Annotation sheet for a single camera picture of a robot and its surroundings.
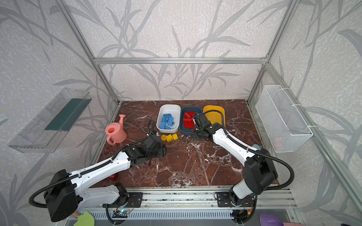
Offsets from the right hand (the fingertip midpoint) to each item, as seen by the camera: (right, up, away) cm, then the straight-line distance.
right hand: (196, 132), depth 87 cm
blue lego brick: (-22, +10, +21) cm, 32 cm away
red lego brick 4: (-2, +2, +15) cm, 16 cm away
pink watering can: (-51, -1, +2) cm, 51 cm away
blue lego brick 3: (-21, +1, +15) cm, 25 cm away
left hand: (-20, -10, -4) cm, 22 cm away
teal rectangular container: (-8, +1, +8) cm, 11 cm away
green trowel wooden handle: (-55, -40, -19) cm, 70 cm away
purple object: (+35, -40, -20) cm, 56 cm away
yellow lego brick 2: (-14, -4, +10) cm, 18 cm away
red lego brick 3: (-5, +6, +18) cm, 20 cm away
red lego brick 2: (-6, +10, +21) cm, 24 cm away
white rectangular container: (-15, +14, +23) cm, 31 cm away
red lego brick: (-3, +12, +24) cm, 27 cm away
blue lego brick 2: (-18, +6, +15) cm, 24 cm away
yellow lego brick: (-18, -5, +9) cm, 21 cm away
